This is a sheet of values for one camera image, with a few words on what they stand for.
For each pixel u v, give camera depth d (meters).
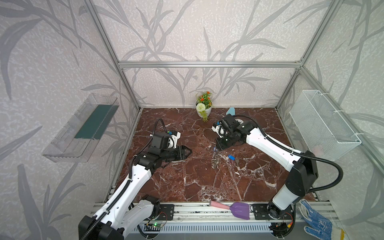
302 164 0.44
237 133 0.58
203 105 1.03
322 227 0.69
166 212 0.74
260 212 0.73
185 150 0.68
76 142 0.63
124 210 0.43
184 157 0.67
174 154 0.65
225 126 0.65
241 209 0.74
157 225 0.71
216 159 0.91
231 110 1.19
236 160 0.91
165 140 0.60
